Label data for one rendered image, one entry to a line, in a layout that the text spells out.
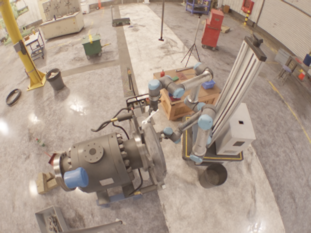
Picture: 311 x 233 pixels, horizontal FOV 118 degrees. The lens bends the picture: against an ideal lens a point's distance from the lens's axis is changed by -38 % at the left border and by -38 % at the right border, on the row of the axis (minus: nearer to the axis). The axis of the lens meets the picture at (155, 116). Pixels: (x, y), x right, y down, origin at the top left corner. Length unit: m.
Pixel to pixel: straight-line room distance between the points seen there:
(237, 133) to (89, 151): 1.55
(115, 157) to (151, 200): 0.99
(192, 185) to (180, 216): 0.49
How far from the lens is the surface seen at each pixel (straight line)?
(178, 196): 2.21
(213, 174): 2.27
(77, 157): 1.51
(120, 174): 1.46
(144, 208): 2.16
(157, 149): 1.33
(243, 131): 1.86
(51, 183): 2.56
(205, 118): 1.16
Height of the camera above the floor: 2.16
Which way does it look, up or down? 54 degrees down
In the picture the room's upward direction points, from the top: 3 degrees clockwise
